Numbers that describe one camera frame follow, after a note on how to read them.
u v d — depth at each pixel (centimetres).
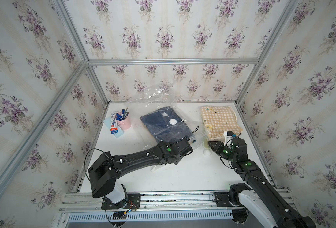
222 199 73
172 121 98
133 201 73
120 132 100
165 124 98
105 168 47
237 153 62
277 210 43
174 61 99
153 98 119
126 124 98
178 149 58
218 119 100
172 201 75
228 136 75
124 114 98
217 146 70
